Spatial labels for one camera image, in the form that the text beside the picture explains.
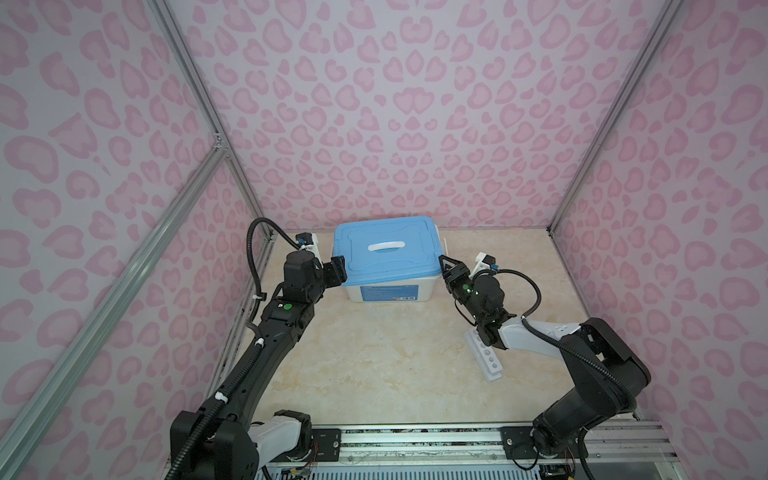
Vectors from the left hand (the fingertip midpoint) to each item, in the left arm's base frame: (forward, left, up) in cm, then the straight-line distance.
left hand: (334, 254), depth 79 cm
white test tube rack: (-20, -41, -22) cm, 50 cm away
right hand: (+1, -29, -4) cm, 29 cm away
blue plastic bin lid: (+8, -14, -8) cm, 18 cm away
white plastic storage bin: (-1, -20, -17) cm, 26 cm away
